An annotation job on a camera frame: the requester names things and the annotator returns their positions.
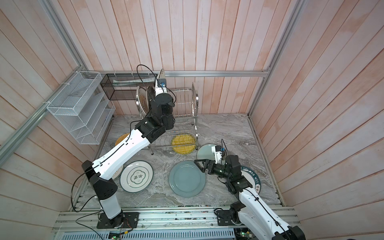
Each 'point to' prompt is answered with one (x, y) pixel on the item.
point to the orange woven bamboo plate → (121, 138)
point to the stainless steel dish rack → (185, 133)
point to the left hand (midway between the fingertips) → (156, 94)
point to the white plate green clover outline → (136, 176)
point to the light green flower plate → (204, 152)
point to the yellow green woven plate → (183, 144)
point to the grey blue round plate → (186, 179)
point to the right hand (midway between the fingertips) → (199, 162)
